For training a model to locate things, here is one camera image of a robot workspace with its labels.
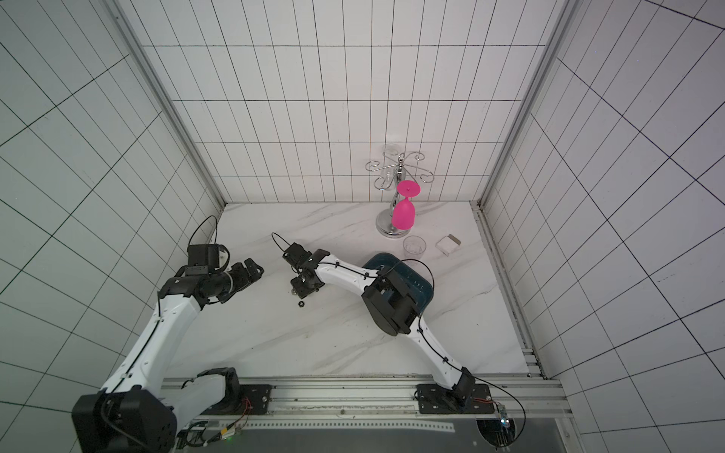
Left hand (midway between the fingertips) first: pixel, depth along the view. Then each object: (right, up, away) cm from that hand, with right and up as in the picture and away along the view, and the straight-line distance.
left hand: (251, 281), depth 81 cm
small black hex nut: (+13, -9, +8) cm, 18 cm away
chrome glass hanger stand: (+46, +36, +10) cm, 59 cm away
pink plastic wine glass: (+47, +21, +10) cm, 52 cm away
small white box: (+66, +10, +23) cm, 70 cm away
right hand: (+10, -6, +12) cm, 17 cm away
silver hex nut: (+12, -4, +2) cm, 13 cm away
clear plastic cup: (+52, +9, +19) cm, 56 cm away
